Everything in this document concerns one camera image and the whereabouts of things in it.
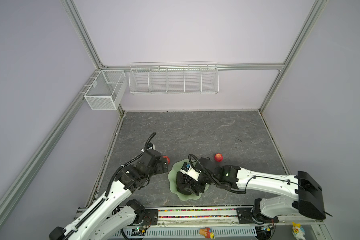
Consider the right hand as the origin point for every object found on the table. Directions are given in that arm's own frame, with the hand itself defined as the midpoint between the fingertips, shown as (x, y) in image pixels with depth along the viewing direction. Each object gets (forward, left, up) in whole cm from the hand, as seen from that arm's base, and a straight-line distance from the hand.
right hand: (188, 182), depth 74 cm
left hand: (+7, +15, +5) cm, 17 cm away
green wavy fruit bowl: (+8, +8, -3) cm, 12 cm away
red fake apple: (+17, +13, -9) cm, 23 cm away
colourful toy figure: (-20, -8, -8) cm, 23 cm away
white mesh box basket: (+58, +56, +14) cm, 82 cm away
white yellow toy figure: (-19, -50, -8) cm, 54 cm away
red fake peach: (+18, -19, -8) cm, 27 cm away
